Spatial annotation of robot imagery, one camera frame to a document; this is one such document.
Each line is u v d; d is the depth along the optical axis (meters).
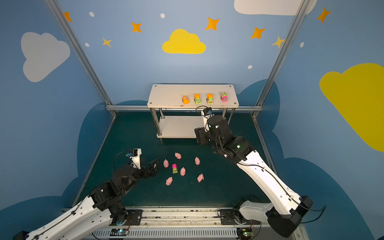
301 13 0.71
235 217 0.65
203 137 0.60
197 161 0.93
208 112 0.57
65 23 0.74
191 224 0.73
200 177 0.86
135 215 0.75
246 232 0.71
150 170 0.66
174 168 0.90
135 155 0.63
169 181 0.86
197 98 0.78
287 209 0.38
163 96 0.83
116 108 1.17
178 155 0.96
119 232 0.70
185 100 0.78
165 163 0.91
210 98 0.78
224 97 0.79
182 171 0.88
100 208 0.51
